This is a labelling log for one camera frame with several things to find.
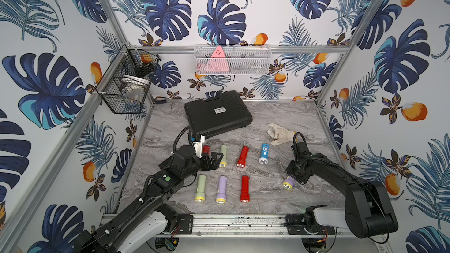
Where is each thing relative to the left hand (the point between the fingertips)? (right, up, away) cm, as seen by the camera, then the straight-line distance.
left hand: (216, 152), depth 75 cm
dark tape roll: (-41, +28, +46) cm, 67 cm away
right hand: (+38, -13, +14) cm, 42 cm away
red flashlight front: (+13, -21, +5) cm, 25 cm away
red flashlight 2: (+13, -6, +18) cm, 23 cm away
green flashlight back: (+3, -8, +15) cm, 18 cm away
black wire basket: (-44, +30, +9) cm, 54 cm away
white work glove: (+37, +5, +28) cm, 46 cm away
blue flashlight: (+25, -4, +18) cm, 31 cm away
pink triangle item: (0, +43, +15) cm, 46 cm away
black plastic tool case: (-4, +16, +30) cm, 34 cm away
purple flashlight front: (+2, -21, +5) cm, 21 cm away
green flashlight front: (-7, -20, +6) cm, 22 cm away
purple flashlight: (+34, -16, +8) cm, 39 cm away
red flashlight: (-7, -2, +20) cm, 22 cm away
